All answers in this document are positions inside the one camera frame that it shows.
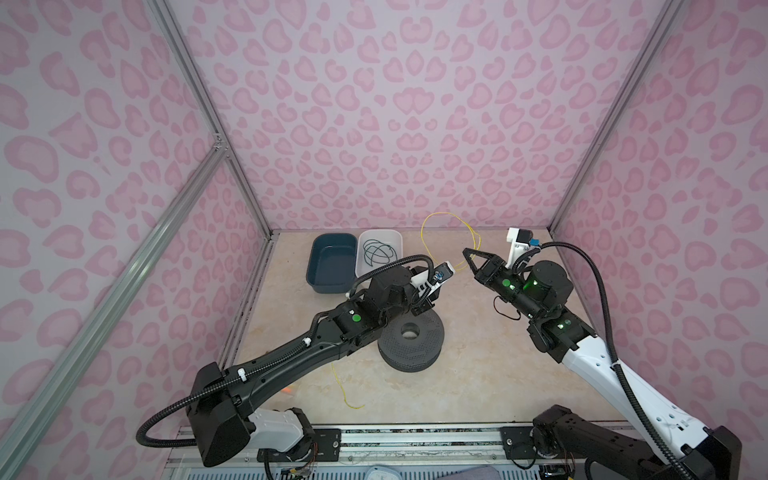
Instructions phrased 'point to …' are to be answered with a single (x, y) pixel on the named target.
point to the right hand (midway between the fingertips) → (464, 251)
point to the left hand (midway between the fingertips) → (435, 267)
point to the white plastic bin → (392, 237)
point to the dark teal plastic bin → (332, 262)
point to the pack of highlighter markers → (286, 390)
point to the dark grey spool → (412, 343)
